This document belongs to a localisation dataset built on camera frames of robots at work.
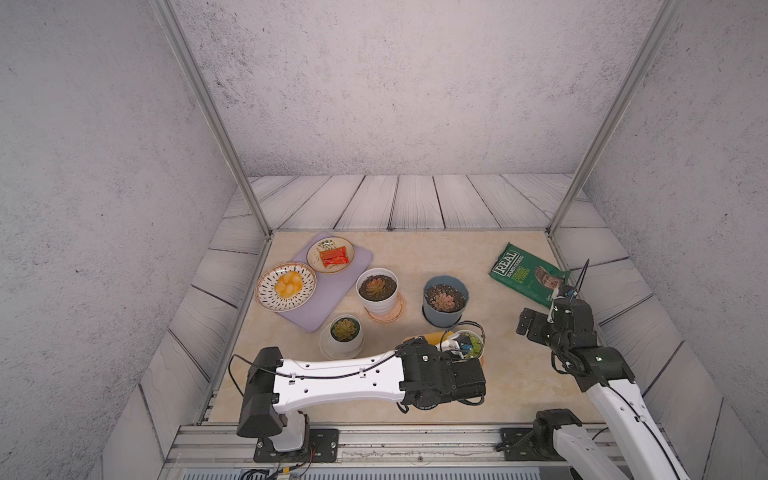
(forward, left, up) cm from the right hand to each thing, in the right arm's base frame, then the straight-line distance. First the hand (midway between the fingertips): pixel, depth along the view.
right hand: (541, 318), depth 77 cm
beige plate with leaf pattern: (+34, +62, -14) cm, 72 cm away
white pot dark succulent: (+13, +43, -6) cm, 45 cm away
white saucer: (-4, +56, -14) cm, 58 cm away
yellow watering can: (-11, +28, +12) cm, 33 cm away
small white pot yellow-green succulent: (0, +51, -8) cm, 52 cm away
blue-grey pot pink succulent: (+10, +23, -6) cm, 26 cm away
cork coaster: (+11, +37, -16) cm, 42 cm away
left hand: (-11, +32, +3) cm, 34 cm away
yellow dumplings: (+19, +73, -12) cm, 76 cm away
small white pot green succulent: (-3, +15, -8) cm, 18 cm away
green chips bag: (+25, -7, -15) cm, 30 cm away
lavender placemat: (+20, +60, -18) cm, 66 cm away
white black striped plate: (+14, +79, -14) cm, 81 cm away
